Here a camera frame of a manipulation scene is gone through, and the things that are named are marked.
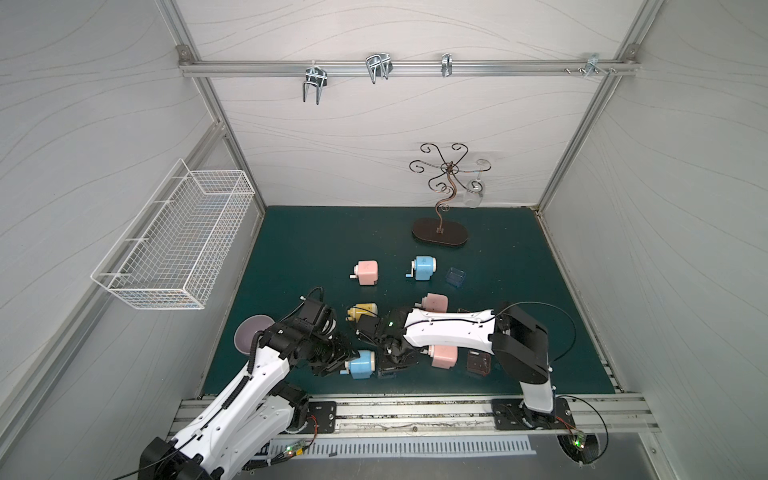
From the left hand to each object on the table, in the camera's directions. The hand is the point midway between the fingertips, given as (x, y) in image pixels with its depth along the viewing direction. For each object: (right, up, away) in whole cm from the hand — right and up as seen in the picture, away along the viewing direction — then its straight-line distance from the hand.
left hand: (355, 360), depth 75 cm
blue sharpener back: (+19, +22, +21) cm, 36 cm away
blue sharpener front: (+2, -2, 0) cm, 2 cm away
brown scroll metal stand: (+24, +34, +36) cm, 55 cm away
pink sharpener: (+1, +21, +19) cm, 28 cm away
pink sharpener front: (+23, 0, +2) cm, 23 cm away
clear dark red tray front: (+32, -2, +3) cm, 33 cm away
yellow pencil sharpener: (-1, +10, +9) cm, 13 cm away
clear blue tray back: (+31, +18, +24) cm, 43 cm away
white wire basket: (-42, +28, -6) cm, 51 cm away
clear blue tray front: (+8, -2, -3) cm, 9 cm away
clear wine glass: (+33, +46, +9) cm, 57 cm away
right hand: (+9, -4, +6) cm, 11 cm away
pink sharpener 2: (+22, +12, +11) cm, 27 cm away
